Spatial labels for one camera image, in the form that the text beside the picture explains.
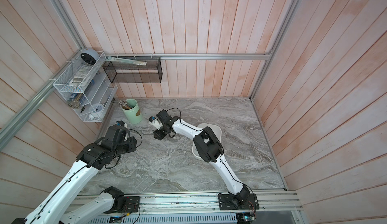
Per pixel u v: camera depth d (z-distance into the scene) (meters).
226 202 0.73
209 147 0.61
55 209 0.39
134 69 1.03
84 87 0.74
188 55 0.98
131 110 0.95
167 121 0.79
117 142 0.54
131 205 0.73
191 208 0.73
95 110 0.85
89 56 0.80
